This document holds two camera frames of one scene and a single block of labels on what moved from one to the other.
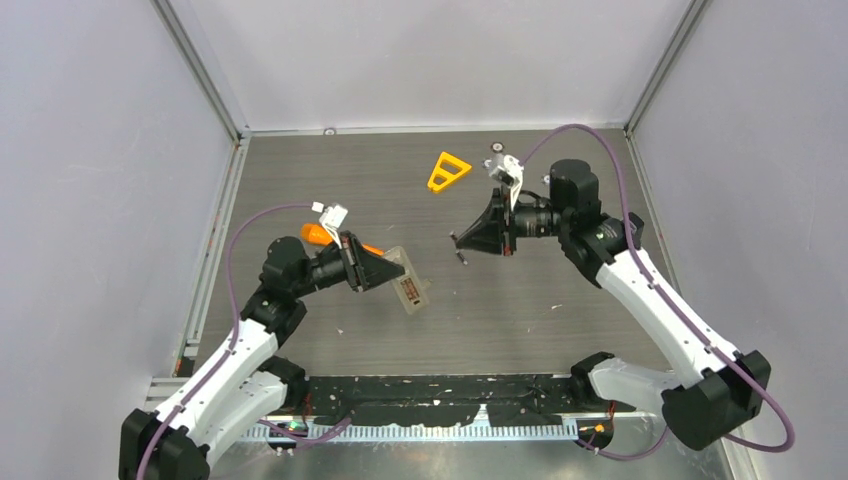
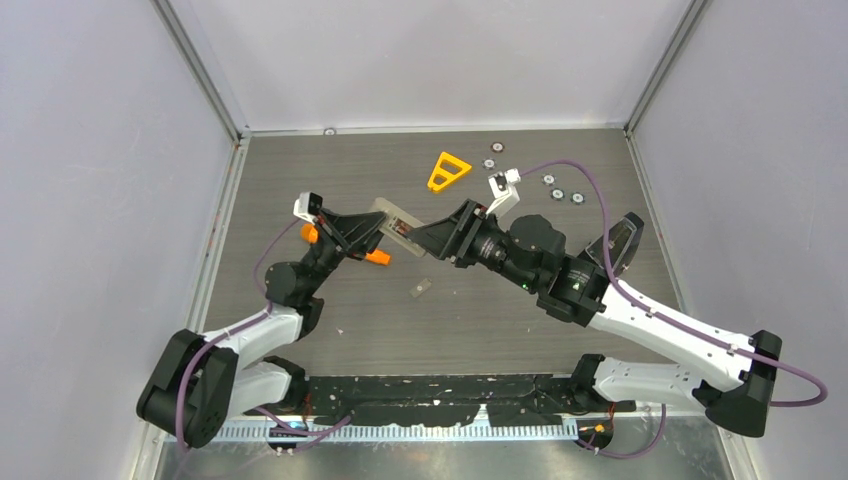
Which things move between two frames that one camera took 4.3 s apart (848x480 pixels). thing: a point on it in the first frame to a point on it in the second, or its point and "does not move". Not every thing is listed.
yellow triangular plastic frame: x=448 y=176 does not move
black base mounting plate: x=446 y=399 does not move
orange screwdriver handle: x=315 y=233 does not move
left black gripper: x=363 y=268 to x=356 y=235
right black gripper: x=490 y=233 to x=453 y=237
